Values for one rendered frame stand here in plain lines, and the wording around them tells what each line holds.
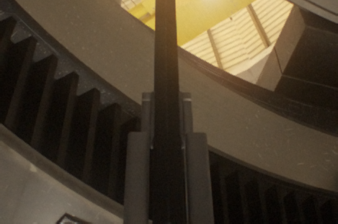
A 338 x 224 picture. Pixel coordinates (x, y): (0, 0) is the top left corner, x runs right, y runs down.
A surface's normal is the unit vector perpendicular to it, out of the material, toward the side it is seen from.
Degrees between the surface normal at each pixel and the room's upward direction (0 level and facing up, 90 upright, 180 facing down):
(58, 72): 98
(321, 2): 90
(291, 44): 139
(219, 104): 105
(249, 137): 110
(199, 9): 90
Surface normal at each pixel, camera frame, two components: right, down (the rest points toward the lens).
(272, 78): -0.96, -0.20
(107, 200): 0.69, -0.55
